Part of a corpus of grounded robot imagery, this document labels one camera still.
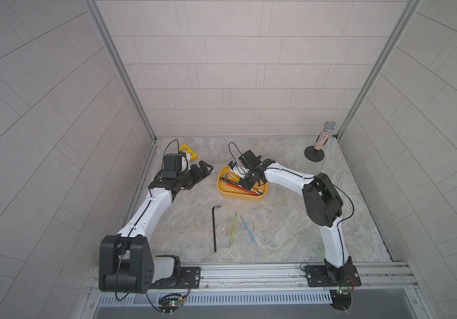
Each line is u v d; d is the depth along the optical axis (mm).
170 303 652
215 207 889
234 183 991
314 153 1082
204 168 738
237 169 822
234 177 921
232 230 823
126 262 394
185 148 1117
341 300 681
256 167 716
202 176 727
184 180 680
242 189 892
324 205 525
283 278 723
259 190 933
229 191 904
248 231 825
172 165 633
